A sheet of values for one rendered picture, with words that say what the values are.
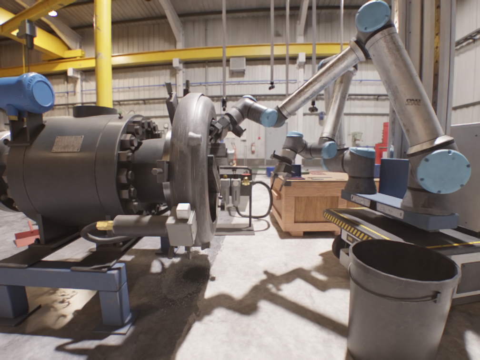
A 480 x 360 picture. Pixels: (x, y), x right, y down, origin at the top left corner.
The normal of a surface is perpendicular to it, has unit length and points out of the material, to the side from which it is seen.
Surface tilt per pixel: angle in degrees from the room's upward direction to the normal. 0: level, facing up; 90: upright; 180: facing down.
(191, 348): 0
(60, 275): 90
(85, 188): 99
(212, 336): 0
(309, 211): 90
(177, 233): 112
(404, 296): 93
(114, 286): 90
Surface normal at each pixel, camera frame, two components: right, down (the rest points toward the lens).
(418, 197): -0.79, -0.28
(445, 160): -0.50, 0.18
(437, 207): -0.25, -0.22
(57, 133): 0.00, -0.55
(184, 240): 0.00, 0.49
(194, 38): -0.11, 0.12
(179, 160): 0.02, -0.05
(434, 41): -0.99, 0.01
